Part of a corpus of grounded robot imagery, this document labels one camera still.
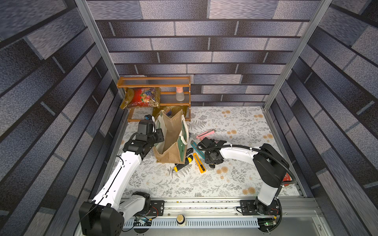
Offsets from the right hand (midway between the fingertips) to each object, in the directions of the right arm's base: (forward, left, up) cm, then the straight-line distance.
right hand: (209, 159), depth 92 cm
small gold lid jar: (-34, +14, +15) cm, 40 cm away
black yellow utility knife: (-1, +13, +2) cm, 13 cm away
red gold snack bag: (+34, +46, +23) cm, 61 cm away
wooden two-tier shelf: (+39, +19, +29) cm, 53 cm away
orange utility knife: (-5, +5, +1) cm, 8 cm away
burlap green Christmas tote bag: (-5, +20, +21) cm, 29 cm away
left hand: (+6, +27, +23) cm, 36 cm away
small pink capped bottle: (+39, +20, +21) cm, 49 cm away
